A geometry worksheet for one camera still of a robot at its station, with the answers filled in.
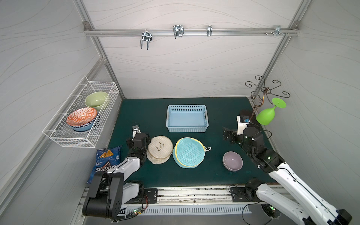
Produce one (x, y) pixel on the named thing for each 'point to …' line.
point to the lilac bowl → (232, 161)
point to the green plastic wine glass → (266, 116)
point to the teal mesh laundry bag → (189, 153)
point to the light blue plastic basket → (187, 118)
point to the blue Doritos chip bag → (106, 159)
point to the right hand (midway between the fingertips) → (231, 126)
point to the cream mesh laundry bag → (160, 148)
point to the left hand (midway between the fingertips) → (138, 134)
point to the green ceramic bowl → (96, 100)
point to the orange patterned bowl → (82, 116)
